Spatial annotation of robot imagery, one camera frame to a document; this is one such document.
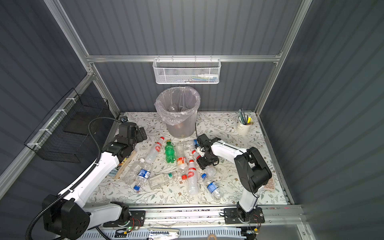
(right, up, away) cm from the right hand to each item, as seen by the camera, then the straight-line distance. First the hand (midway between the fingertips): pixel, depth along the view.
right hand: (207, 164), depth 91 cm
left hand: (-41, +20, -10) cm, 47 cm away
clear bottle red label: (-16, +6, +4) cm, 18 cm away
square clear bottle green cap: (-28, -8, -5) cm, 30 cm away
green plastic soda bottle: (-23, +7, +3) cm, 24 cm away
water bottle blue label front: (+2, -9, -13) cm, 16 cm away
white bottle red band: (-6, +5, +1) cm, 8 cm away
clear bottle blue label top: (-11, +11, +8) cm, 18 cm away
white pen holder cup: (+26, +22, +11) cm, 36 cm away
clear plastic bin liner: (-20, +39, +16) cm, 47 cm away
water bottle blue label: (-37, -4, -7) cm, 38 cm away
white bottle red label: (-9, -6, -9) cm, 14 cm away
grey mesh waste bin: (-14, +21, +10) cm, 27 cm away
